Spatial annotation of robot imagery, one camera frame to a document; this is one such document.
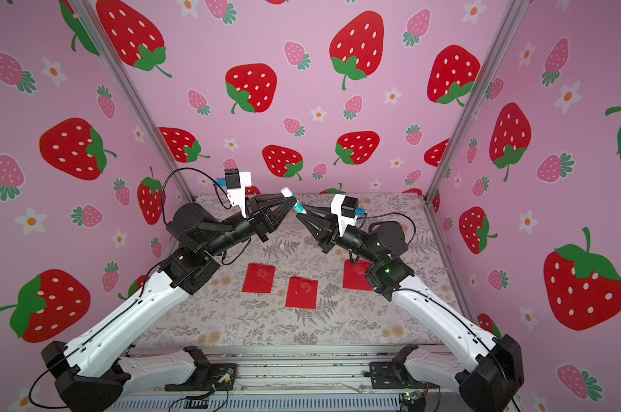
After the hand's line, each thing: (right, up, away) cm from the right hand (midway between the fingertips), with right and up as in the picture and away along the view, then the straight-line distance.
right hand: (308, 208), depth 55 cm
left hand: (-3, +1, -4) cm, 5 cm away
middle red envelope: (-4, -29, +35) cm, 46 cm away
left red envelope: (-21, -25, +40) cm, 51 cm away
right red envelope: (+16, -24, +40) cm, 49 cm away
